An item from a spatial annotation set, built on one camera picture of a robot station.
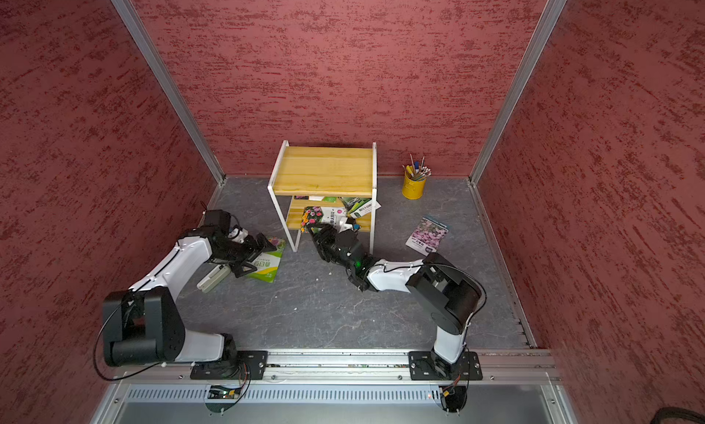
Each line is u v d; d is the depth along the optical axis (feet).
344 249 2.19
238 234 2.52
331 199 3.01
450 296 1.56
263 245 2.60
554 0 2.34
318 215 2.87
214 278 2.87
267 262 3.08
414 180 3.49
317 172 2.50
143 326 1.40
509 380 2.47
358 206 2.96
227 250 2.37
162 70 2.81
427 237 3.31
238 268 2.55
